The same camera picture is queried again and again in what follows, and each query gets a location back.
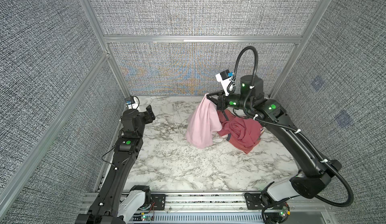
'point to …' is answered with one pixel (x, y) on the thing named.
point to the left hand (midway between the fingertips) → (144, 106)
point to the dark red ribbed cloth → (244, 133)
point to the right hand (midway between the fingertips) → (208, 93)
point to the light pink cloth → (204, 121)
